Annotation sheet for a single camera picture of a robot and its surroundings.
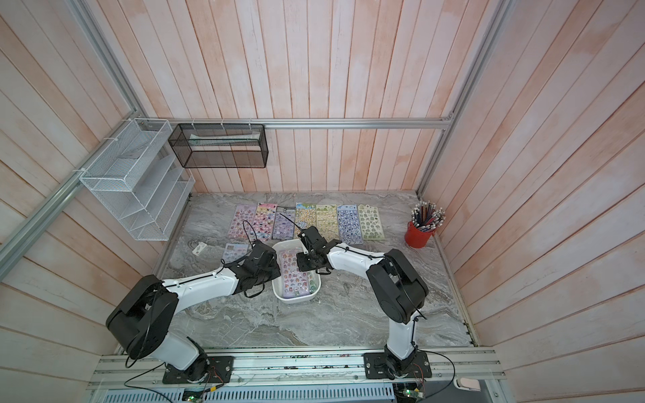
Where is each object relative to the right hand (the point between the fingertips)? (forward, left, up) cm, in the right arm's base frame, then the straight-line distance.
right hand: (302, 262), depth 94 cm
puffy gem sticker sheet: (+18, +10, -2) cm, 21 cm away
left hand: (-4, +9, 0) cm, 10 cm away
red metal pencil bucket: (+13, -46, -1) cm, 48 cm away
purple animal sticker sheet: (-8, +2, -2) cm, 8 cm away
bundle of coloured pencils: (+16, -48, +9) cm, 52 cm away
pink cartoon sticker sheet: (+22, +19, -3) cm, 29 cm away
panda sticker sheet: (+25, 0, -2) cm, 25 cm away
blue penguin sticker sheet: (+20, -19, -3) cm, 28 cm away
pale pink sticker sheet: (+27, +30, -3) cm, 41 cm away
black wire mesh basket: (+45, +37, +22) cm, 62 cm away
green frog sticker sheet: (+24, -29, -4) cm, 38 cm away
